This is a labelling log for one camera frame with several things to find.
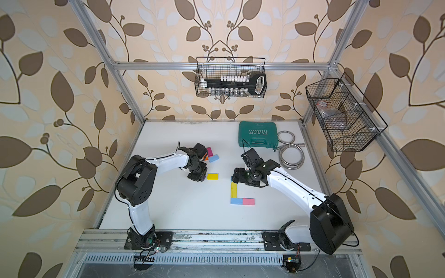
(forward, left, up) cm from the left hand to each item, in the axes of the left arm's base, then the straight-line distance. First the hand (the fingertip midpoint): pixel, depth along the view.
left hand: (206, 172), depth 94 cm
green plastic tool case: (+26, -31, +3) cm, 40 cm away
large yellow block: (-1, -4, -2) cm, 4 cm away
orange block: (0, -2, +15) cm, 15 cm away
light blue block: (-14, -16, -3) cm, 22 cm away
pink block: (-15, -22, -1) cm, 27 cm away
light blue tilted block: (+10, -3, -1) cm, 11 cm away
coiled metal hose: (+20, -46, +1) cm, 50 cm away
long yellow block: (-9, -15, -1) cm, 18 cm away
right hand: (-8, -18, +7) cm, 21 cm away
